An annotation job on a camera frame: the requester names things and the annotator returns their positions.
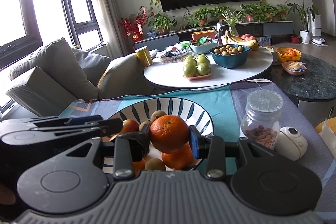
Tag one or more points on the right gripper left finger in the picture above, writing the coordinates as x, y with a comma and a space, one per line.
130, 147

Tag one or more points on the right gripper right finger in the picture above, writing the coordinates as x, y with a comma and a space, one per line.
211, 148

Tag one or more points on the red apple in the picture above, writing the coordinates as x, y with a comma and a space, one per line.
129, 125

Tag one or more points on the tan round fruit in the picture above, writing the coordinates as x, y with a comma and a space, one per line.
143, 124

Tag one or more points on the brown kiwi fruit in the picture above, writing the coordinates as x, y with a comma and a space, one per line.
155, 164

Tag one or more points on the small orange with stem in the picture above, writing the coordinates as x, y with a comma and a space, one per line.
179, 160

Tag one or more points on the large orange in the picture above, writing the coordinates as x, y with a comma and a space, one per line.
169, 133

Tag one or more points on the brown round fruit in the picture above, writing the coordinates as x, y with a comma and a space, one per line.
157, 114

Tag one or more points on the blue striped white bowl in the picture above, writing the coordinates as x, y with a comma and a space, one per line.
192, 113

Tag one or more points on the clear snack jar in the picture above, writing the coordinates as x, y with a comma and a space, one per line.
261, 120

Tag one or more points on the grey sofa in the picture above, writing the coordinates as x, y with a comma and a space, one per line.
46, 81

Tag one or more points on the white round gadget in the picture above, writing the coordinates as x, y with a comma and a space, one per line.
291, 143

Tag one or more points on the green pears on tray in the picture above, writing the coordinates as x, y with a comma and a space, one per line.
196, 67

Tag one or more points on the round white coffee table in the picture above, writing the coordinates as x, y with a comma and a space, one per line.
183, 75

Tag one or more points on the blue grey tablecloth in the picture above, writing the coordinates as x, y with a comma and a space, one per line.
226, 106

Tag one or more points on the grey cushion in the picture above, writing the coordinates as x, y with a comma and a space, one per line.
93, 65

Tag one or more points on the yellow tin can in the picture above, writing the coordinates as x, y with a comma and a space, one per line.
144, 56

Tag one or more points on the teal bowl of longans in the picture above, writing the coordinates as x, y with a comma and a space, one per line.
230, 56

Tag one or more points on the glass plate with snacks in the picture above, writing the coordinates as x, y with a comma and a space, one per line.
172, 54

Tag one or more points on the light blue snack tray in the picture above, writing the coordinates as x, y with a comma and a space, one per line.
204, 48

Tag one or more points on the banana bunch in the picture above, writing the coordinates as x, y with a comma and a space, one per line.
231, 39

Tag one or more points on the orange box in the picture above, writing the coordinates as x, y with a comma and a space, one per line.
200, 34

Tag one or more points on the pink snack dish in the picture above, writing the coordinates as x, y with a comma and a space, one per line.
294, 68

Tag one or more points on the red flower decoration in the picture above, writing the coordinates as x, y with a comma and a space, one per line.
133, 25

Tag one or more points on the orange basket of tangerines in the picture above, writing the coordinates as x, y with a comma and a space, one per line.
288, 54

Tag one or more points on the dark marble round table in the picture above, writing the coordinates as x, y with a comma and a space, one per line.
316, 84

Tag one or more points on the potted green plant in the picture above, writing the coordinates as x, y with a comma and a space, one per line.
162, 23

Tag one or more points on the tv cabinet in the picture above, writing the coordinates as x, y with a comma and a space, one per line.
256, 29

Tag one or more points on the spider plant in vase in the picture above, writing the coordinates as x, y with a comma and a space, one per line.
232, 18

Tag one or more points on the tall plant in white pot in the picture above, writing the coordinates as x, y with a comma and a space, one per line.
304, 14

